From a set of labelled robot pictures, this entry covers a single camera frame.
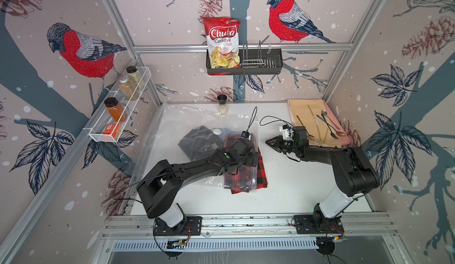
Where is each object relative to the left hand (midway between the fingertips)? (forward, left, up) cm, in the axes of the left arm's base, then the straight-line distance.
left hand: (253, 151), depth 84 cm
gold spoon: (+15, -36, -10) cm, 40 cm away
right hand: (+9, -8, -5) cm, 13 cm away
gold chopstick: (+26, -43, -11) cm, 52 cm away
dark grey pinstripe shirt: (+9, +27, -6) cm, 30 cm away
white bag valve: (+17, +19, -8) cm, 27 cm away
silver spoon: (+34, -51, -11) cm, 62 cm away
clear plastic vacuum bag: (+18, +40, -10) cm, 45 cm away
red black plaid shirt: (-10, +2, -8) cm, 13 cm away
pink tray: (+13, -54, -10) cm, 57 cm away
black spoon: (+18, -50, -11) cm, 54 cm away
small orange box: (-2, +56, +21) cm, 60 cm away
